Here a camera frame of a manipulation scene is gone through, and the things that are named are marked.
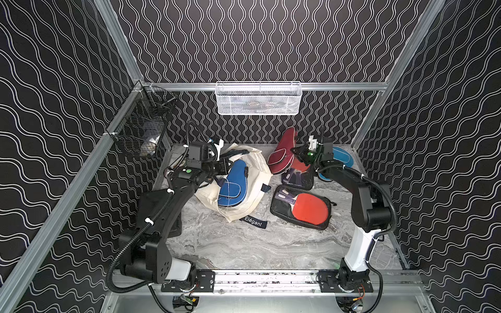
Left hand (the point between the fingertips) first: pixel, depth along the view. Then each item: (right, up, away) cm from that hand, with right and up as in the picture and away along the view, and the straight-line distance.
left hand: (232, 159), depth 79 cm
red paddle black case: (+32, -22, +14) cm, 42 cm away
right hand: (+27, +6, +17) cm, 32 cm away
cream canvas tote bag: (+12, -9, +16) cm, 22 cm away
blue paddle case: (-1, -16, +18) cm, 24 cm away
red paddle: (+34, -8, +26) cm, 43 cm away
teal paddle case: (+59, +3, +34) cm, 68 cm away
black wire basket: (-45, +16, +12) cm, 49 cm away
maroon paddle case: (+21, 0, +14) cm, 26 cm away
